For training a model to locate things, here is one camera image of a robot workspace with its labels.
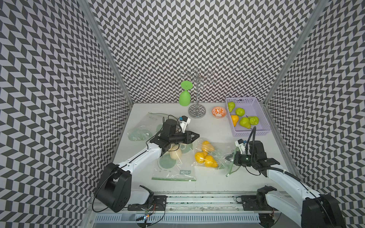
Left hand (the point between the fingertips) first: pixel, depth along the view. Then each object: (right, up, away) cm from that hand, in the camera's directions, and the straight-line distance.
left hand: (198, 137), depth 78 cm
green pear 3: (+41, +9, +22) cm, 47 cm away
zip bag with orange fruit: (+7, -12, +8) cm, 16 cm away
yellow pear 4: (+6, -7, +10) cm, 13 cm away
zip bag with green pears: (-30, +6, +8) cm, 32 cm away
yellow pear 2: (+1, -12, +5) cm, 13 cm away
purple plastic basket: (+39, +14, +30) cm, 51 cm away
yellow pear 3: (+7, -15, +3) cm, 16 cm away
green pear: (+28, +20, +31) cm, 47 cm away
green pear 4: (+35, +7, +21) cm, 41 cm away
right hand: (+17, -14, +3) cm, 22 cm away
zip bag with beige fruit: (-13, -17, +6) cm, 22 cm away
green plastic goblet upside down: (-8, +23, +13) cm, 28 cm away
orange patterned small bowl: (+18, +15, +32) cm, 40 cm away
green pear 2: (+33, +15, +27) cm, 46 cm away
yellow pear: (+28, +10, +24) cm, 38 cm away
